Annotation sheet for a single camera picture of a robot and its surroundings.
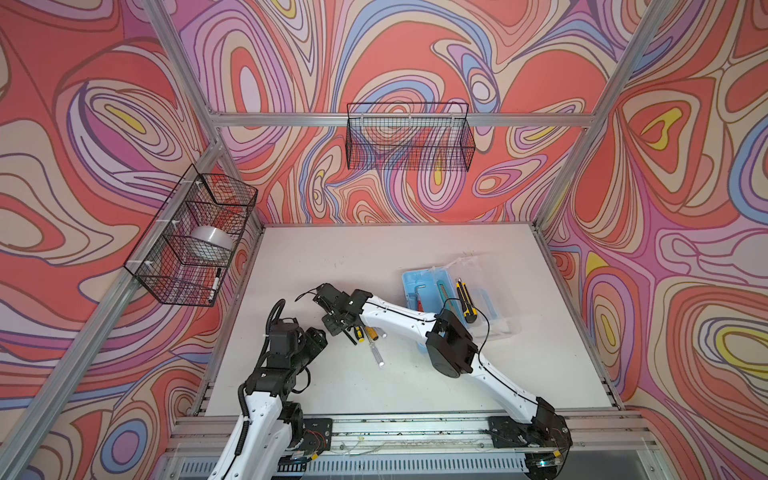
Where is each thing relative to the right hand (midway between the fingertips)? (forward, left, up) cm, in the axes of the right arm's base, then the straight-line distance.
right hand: (339, 325), depth 94 cm
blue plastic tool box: (+10, -30, +3) cm, 32 cm away
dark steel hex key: (-5, -4, +1) cm, 6 cm away
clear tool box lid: (+10, -52, -1) cm, 53 cm away
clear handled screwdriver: (-11, -13, 0) cm, 17 cm away
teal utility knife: (+5, -33, +9) cm, 35 cm away
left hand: (-7, +3, +7) cm, 10 cm away
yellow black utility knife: (+2, -39, +9) cm, 41 cm away
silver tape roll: (+5, +26, +35) cm, 44 cm away
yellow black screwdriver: (-5, -7, +3) cm, 9 cm away
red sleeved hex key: (+6, -26, +3) cm, 27 cm away
